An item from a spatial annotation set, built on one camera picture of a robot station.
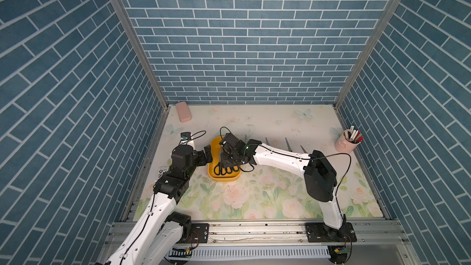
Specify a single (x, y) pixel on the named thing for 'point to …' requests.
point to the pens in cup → (353, 135)
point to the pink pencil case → (183, 111)
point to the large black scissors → (232, 164)
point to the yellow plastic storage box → (215, 159)
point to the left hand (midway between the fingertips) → (205, 147)
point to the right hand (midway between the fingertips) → (225, 162)
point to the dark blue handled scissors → (219, 169)
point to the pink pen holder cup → (348, 142)
